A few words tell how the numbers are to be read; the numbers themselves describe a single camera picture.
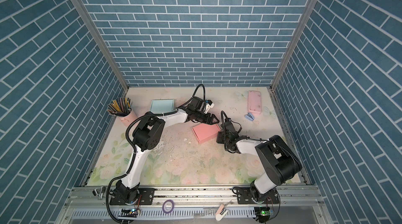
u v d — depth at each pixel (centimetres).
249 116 102
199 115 89
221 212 68
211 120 89
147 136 59
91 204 73
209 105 93
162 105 106
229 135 73
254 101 111
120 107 94
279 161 46
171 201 73
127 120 93
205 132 91
